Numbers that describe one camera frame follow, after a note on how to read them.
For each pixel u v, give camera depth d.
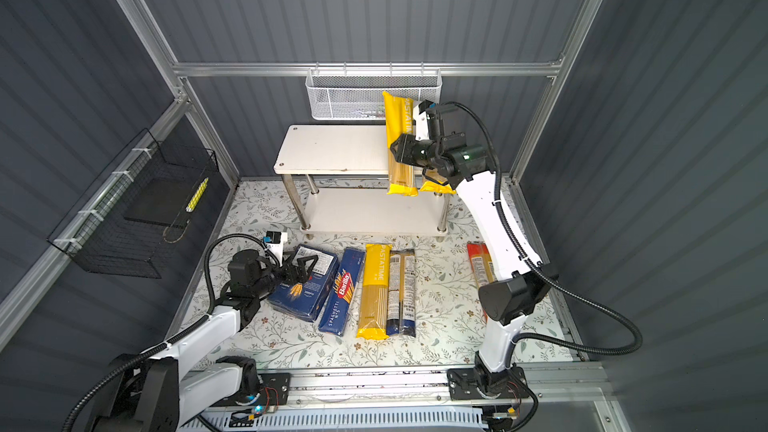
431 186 0.69
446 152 0.54
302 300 0.82
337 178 1.23
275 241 0.74
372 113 0.89
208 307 0.62
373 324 0.82
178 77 0.89
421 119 0.66
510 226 0.46
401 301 0.85
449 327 0.84
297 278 0.77
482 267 0.93
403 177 0.71
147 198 0.77
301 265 0.77
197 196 0.79
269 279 0.73
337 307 0.84
